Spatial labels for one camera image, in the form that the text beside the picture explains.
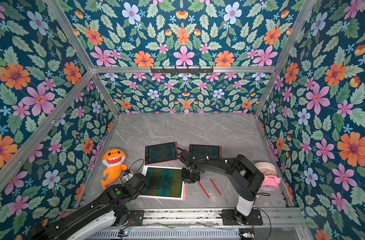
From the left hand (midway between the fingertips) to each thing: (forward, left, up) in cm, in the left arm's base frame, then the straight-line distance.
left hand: (148, 186), depth 84 cm
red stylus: (0, -37, -1) cm, 37 cm away
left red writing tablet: (+21, -6, 0) cm, 22 cm away
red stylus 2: (-4, -32, -1) cm, 32 cm away
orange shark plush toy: (+15, +20, +8) cm, 26 cm away
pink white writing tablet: (+1, -10, +1) cm, 10 cm away
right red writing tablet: (+20, -41, -1) cm, 46 cm away
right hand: (+2, -22, +2) cm, 22 cm away
